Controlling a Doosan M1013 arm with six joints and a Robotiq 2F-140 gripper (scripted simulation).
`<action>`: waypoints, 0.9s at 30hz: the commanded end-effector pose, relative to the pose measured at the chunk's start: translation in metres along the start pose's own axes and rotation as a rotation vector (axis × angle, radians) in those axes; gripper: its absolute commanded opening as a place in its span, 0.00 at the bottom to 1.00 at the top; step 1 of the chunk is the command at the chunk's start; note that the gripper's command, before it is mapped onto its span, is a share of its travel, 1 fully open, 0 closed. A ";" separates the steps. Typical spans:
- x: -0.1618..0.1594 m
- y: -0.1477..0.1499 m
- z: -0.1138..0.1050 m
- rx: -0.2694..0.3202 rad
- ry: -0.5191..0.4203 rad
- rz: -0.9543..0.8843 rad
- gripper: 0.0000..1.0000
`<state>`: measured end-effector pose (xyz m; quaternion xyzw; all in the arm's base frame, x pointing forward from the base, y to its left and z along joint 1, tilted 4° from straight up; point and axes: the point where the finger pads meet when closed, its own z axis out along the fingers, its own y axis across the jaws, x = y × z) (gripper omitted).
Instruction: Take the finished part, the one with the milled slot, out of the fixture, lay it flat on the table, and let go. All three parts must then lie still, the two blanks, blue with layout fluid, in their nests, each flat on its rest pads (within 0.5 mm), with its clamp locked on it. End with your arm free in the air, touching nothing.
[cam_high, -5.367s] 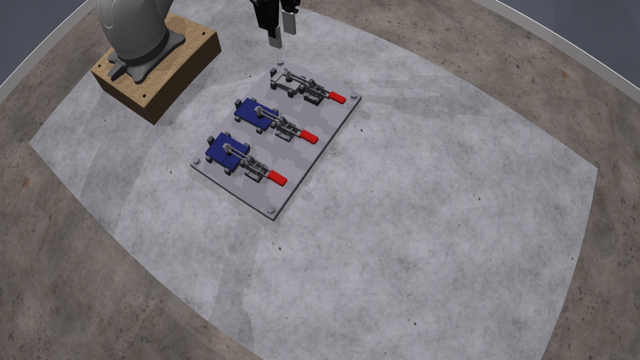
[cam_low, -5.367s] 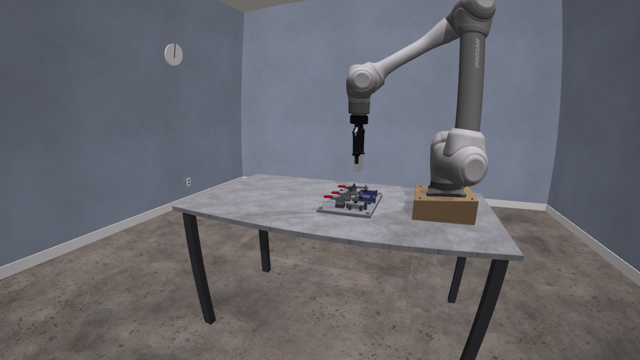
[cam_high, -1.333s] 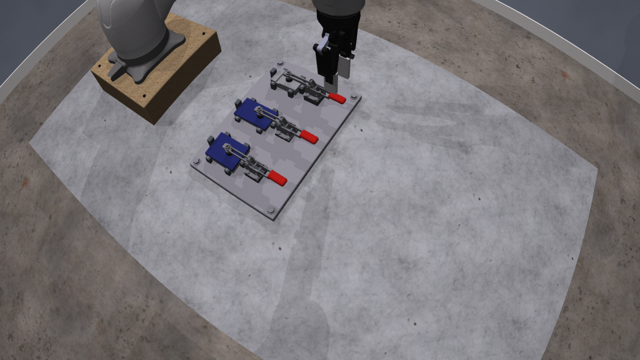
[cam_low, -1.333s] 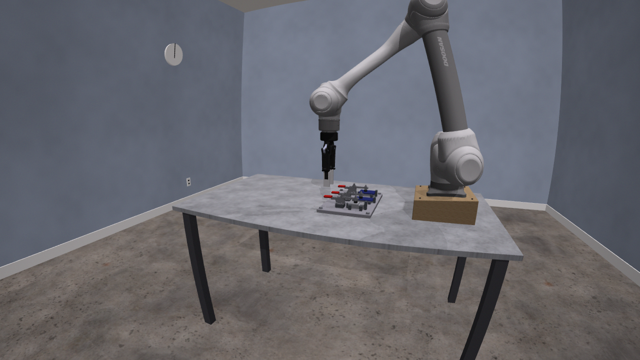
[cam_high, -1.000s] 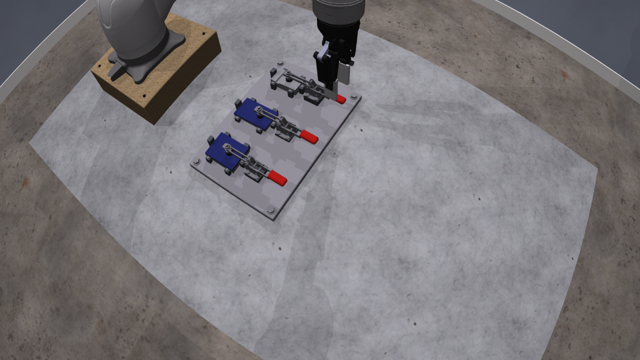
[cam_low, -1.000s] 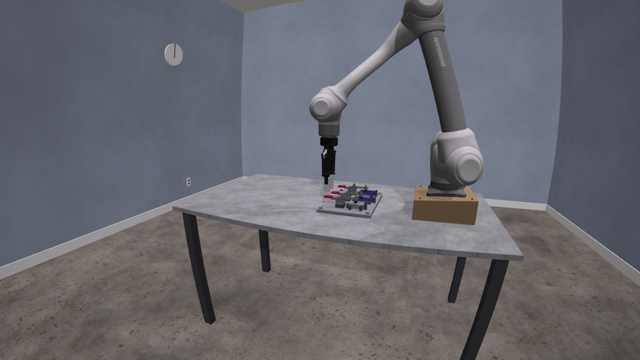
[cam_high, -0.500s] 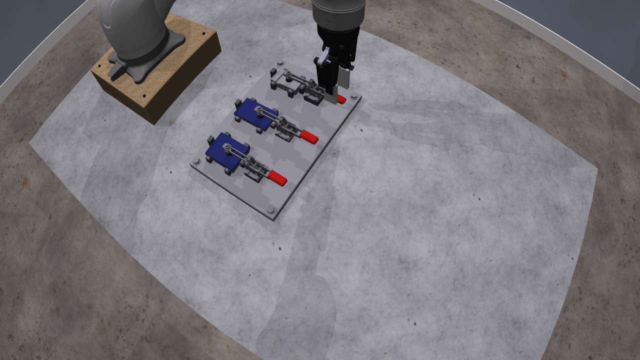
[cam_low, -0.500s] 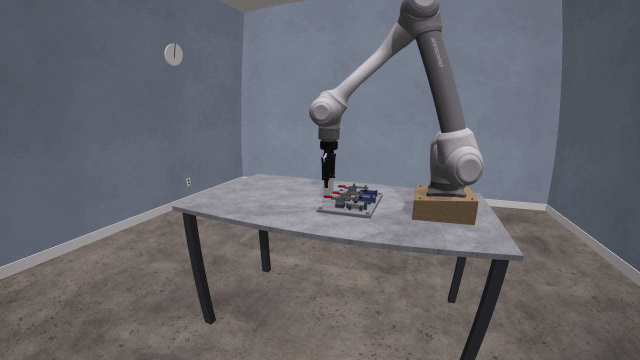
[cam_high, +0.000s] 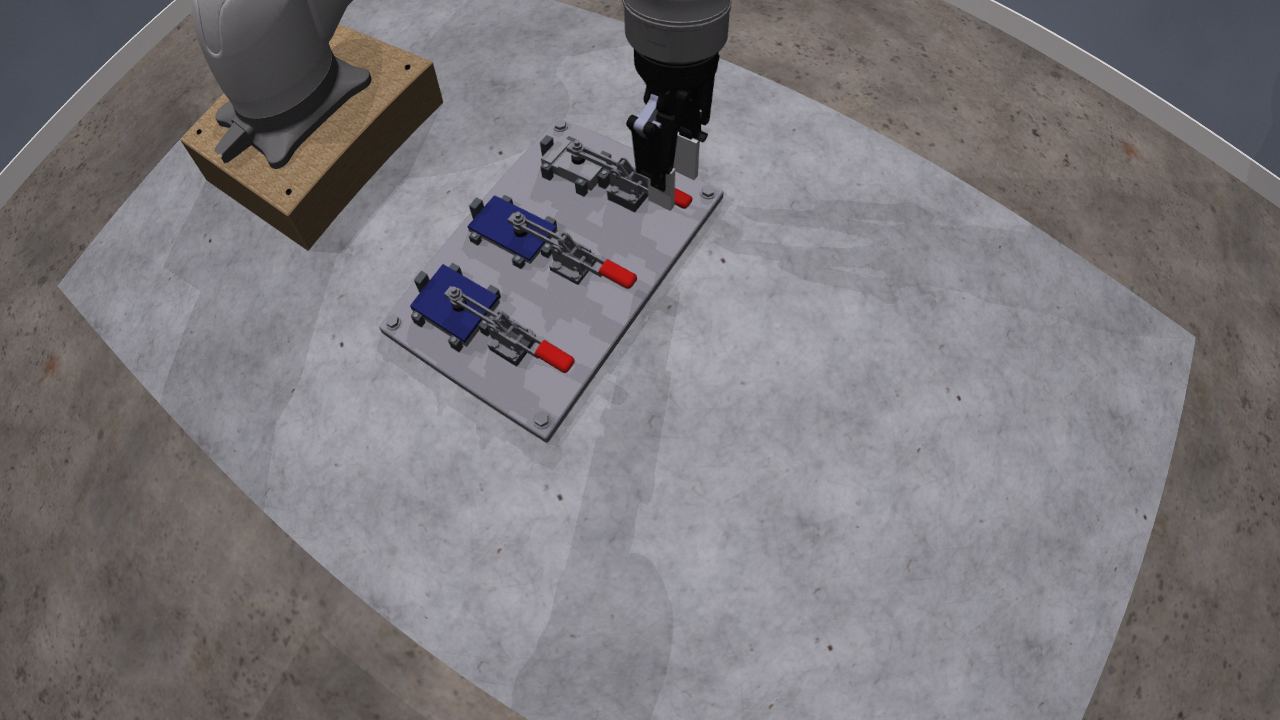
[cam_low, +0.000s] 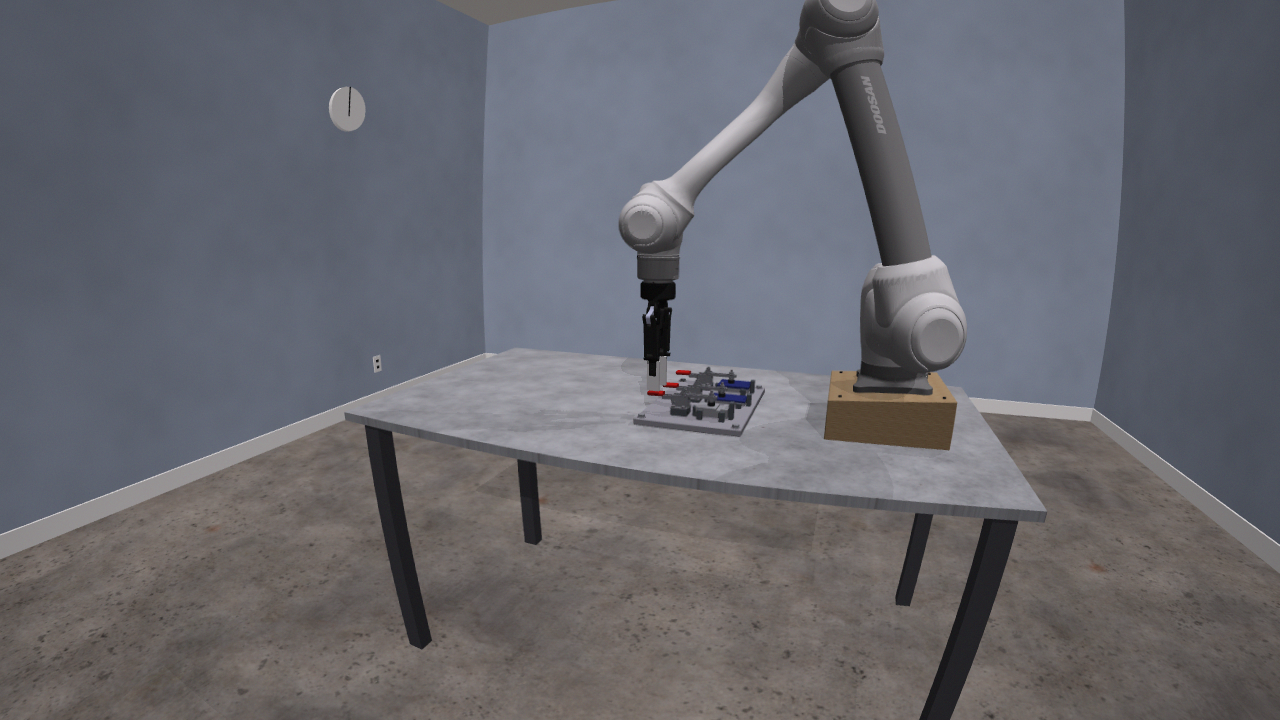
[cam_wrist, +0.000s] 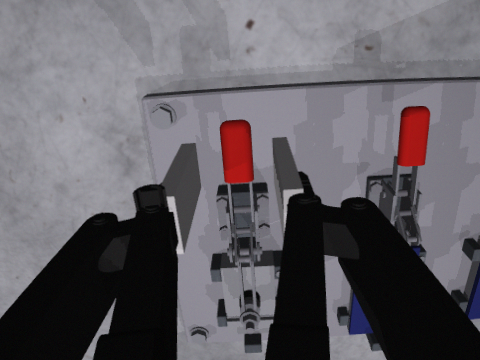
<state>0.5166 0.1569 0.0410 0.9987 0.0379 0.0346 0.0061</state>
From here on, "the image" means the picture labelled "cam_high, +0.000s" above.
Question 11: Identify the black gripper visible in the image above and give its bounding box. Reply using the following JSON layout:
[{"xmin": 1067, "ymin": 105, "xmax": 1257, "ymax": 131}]
[{"xmin": 626, "ymin": 49, "xmax": 721, "ymax": 211}]

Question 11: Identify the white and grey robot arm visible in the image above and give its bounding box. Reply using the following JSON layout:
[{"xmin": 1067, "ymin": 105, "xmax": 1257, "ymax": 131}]
[{"xmin": 192, "ymin": 0, "xmax": 732, "ymax": 169}]

